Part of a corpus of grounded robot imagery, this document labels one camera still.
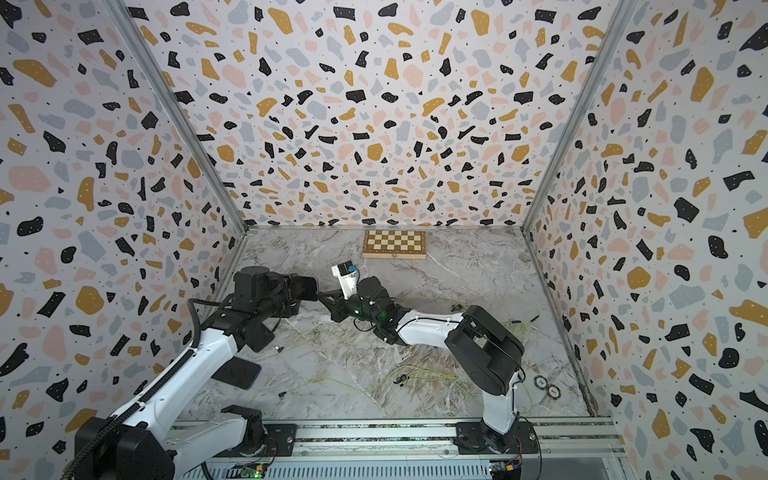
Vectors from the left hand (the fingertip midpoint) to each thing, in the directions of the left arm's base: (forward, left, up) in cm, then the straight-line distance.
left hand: (305, 277), depth 81 cm
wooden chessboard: (+28, -24, -18) cm, 41 cm away
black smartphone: (-2, -2, -1) cm, 3 cm away
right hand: (-5, -5, -2) cm, 7 cm away
